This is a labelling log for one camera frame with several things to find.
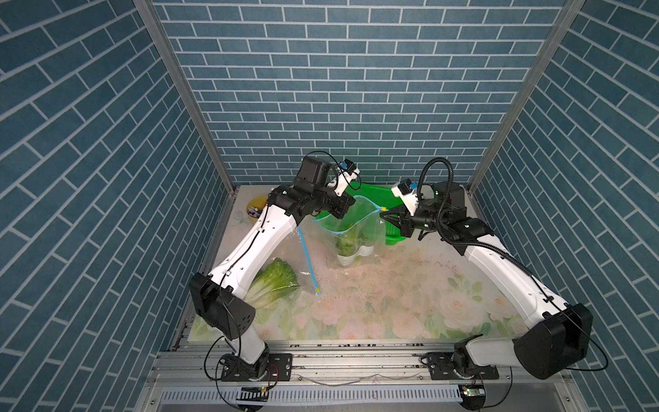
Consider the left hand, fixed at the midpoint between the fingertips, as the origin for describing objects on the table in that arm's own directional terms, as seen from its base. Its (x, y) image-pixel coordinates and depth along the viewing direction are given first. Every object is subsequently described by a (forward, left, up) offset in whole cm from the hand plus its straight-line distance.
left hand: (360, 201), depth 74 cm
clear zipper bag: (-6, -1, 0) cm, 6 cm away
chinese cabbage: (-2, +3, -20) cm, 21 cm away
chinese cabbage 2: (-15, +27, -24) cm, 39 cm away
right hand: (-3, -8, -2) cm, 9 cm away
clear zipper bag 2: (-17, +17, -32) cm, 40 cm away
